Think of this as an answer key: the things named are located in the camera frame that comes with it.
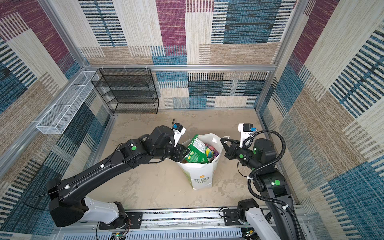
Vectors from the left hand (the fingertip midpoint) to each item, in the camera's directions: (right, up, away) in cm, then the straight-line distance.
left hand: (187, 148), depth 67 cm
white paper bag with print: (+6, -13, +4) cm, 15 cm away
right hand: (+14, +3, -3) cm, 15 cm away
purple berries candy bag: (+14, -4, +10) cm, 18 cm away
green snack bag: (+5, -3, +2) cm, 6 cm away
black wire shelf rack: (-45, +35, +44) cm, 73 cm away
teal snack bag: (+11, -3, +7) cm, 13 cm away
